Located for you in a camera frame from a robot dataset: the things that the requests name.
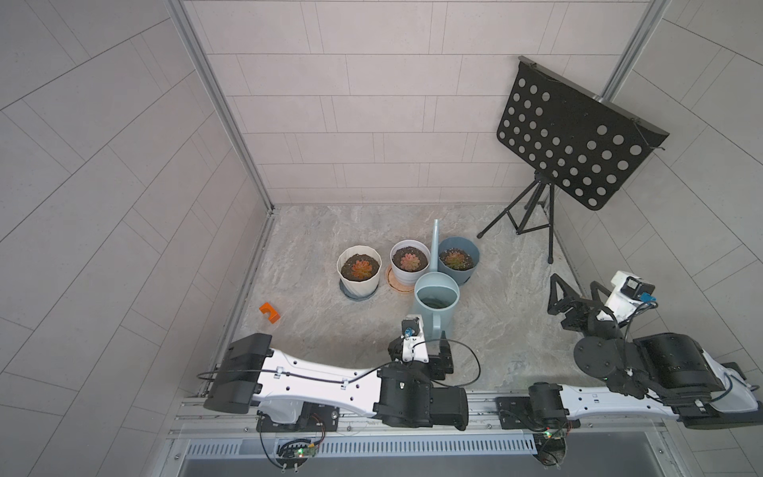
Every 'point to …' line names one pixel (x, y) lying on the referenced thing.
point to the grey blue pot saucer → (357, 298)
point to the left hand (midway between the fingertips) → (436, 343)
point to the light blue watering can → (437, 296)
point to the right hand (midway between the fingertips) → (557, 286)
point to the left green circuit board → (295, 452)
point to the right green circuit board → (550, 450)
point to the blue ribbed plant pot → (465, 246)
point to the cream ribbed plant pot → (364, 287)
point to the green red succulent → (455, 260)
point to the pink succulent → (409, 262)
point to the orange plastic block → (273, 315)
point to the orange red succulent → (362, 269)
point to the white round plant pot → (398, 249)
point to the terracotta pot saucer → (395, 286)
